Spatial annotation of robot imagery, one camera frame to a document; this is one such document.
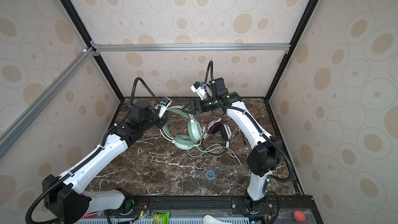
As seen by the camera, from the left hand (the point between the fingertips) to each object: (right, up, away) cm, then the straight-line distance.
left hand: (170, 108), depth 75 cm
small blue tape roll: (+20, -36, +9) cm, 42 cm away
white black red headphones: (+23, -11, +18) cm, 31 cm away
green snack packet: (-3, -49, -7) cm, 50 cm away
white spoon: (+19, -51, -5) cm, 54 cm away
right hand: (+9, -1, +1) cm, 9 cm away
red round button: (+59, -49, -6) cm, 76 cm away
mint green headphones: (+6, -16, -3) cm, 17 cm away
